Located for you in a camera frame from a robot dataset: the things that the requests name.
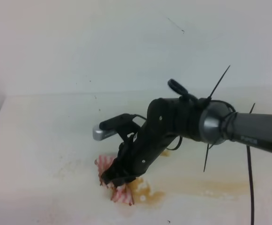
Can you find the black zip tie lower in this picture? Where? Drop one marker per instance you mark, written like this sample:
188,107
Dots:
206,155

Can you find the pink striped rag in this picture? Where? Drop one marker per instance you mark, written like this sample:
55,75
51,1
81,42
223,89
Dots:
120,194

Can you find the brown coffee stain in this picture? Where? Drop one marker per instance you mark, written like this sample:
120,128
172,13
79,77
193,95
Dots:
187,175

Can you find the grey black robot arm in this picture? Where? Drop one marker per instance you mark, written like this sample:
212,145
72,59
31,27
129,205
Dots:
217,122

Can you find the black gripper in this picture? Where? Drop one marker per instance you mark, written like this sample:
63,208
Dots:
167,118

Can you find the black zip tie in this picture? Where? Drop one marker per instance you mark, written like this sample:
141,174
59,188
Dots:
206,155
217,84

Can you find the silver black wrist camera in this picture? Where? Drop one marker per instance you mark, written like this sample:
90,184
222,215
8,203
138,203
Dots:
123,125

